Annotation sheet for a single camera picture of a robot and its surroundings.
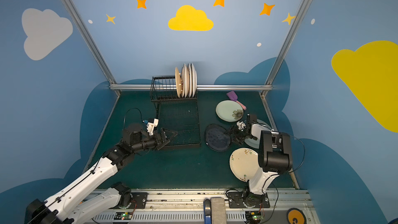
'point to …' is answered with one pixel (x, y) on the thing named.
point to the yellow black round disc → (294, 215)
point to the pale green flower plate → (229, 111)
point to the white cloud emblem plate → (186, 80)
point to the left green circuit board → (123, 215)
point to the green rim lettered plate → (194, 81)
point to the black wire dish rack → (178, 117)
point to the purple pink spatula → (232, 96)
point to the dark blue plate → (216, 138)
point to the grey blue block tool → (214, 210)
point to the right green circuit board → (253, 216)
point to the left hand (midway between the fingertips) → (175, 138)
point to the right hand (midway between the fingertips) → (228, 134)
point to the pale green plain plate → (265, 126)
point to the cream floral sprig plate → (243, 163)
